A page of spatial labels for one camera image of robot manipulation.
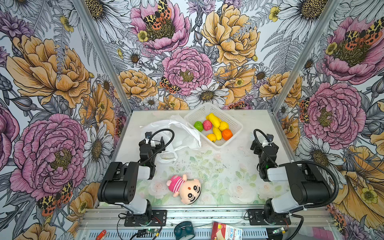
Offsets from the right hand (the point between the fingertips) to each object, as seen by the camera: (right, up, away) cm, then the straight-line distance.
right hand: (262, 143), depth 93 cm
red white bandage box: (-29, -36, -25) cm, 52 cm away
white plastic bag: (-52, +6, -5) cm, 52 cm away
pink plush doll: (-44, -21, -17) cm, 52 cm away
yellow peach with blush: (-30, +4, +5) cm, 31 cm away
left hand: (-66, +1, +1) cm, 66 cm away
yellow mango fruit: (-26, +6, +10) cm, 28 cm away
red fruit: (-33, +11, +13) cm, 37 cm away
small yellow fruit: (-27, +14, +13) cm, 34 cm away
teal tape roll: (-45, -33, -28) cm, 63 cm away
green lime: (-39, +11, +12) cm, 42 cm away
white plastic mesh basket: (-39, +21, +19) cm, 48 cm away
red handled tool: (-84, -39, -22) cm, 96 cm away
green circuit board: (-62, -38, -21) cm, 75 cm away
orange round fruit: (-20, +5, +8) cm, 22 cm away
